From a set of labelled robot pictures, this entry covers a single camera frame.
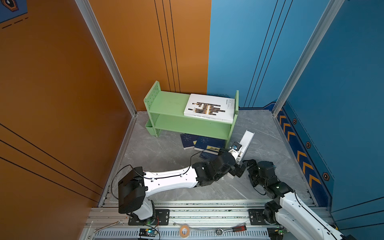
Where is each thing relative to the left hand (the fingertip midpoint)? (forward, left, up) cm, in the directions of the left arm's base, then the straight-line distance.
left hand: (240, 156), depth 71 cm
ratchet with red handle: (-28, +10, -20) cm, 36 cm away
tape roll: (-29, +27, -23) cm, 46 cm away
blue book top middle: (+19, +12, -19) cm, 29 cm away
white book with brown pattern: (+25, +10, +7) cm, 28 cm away
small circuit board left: (-28, +44, -24) cm, 57 cm away
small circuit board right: (-28, -17, -23) cm, 40 cm away
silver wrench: (-24, +58, -23) cm, 67 cm away
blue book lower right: (+10, +13, -19) cm, 25 cm away
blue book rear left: (+23, +27, -22) cm, 41 cm away
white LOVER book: (+6, -3, +3) cm, 7 cm away
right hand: (+2, -5, -16) cm, 17 cm away
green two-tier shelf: (+25, +38, +5) cm, 46 cm away
